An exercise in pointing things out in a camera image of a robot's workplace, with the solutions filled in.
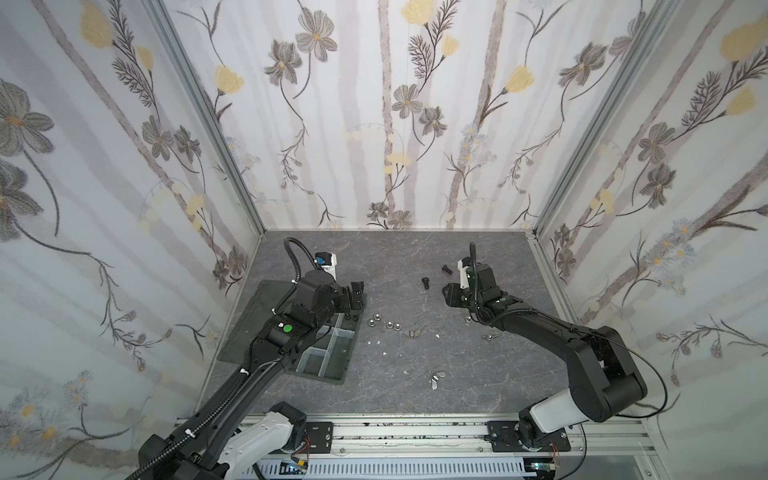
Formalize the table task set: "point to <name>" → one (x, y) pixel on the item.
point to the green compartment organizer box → (249, 304)
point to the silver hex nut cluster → (389, 324)
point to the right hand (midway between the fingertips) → (443, 282)
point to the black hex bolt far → (448, 270)
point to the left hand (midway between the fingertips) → (345, 276)
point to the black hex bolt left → (426, 282)
